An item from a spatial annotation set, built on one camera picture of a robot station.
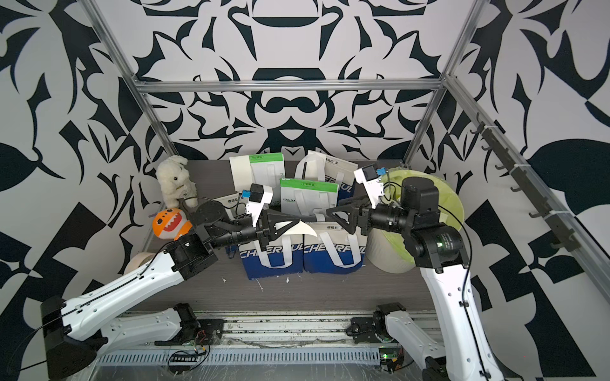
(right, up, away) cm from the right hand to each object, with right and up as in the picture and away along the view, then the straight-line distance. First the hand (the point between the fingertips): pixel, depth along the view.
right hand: (335, 205), depth 58 cm
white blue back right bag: (-3, +12, +31) cm, 33 cm away
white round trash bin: (+18, -17, +20) cm, 32 cm away
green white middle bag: (-7, +1, +23) cm, 24 cm away
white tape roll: (-61, -19, +19) cm, 66 cm away
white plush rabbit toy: (-57, +6, +34) cm, 66 cm away
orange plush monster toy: (-57, -9, +31) cm, 66 cm away
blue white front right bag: (+2, -15, +16) cm, 22 cm away
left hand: (-10, -2, 0) cm, 10 cm away
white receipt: (-8, -6, 0) cm, 10 cm away
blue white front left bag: (-13, -16, +14) cm, 26 cm away
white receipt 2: (-31, +10, +32) cm, 45 cm away
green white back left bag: (-21, +11, +31) cm, 40 cm away
